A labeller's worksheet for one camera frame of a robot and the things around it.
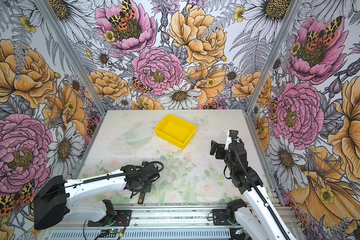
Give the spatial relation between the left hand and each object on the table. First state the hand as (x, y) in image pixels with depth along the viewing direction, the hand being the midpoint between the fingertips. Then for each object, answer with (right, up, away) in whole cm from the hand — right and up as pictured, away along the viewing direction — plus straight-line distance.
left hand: (142, 190), depth 80 cm
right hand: (+40, +24, -4) cm, 46 cm away
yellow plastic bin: (+16, +30, +26) cm, 43 cm away
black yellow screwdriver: (0, -3, -2) cm, 4 cm away
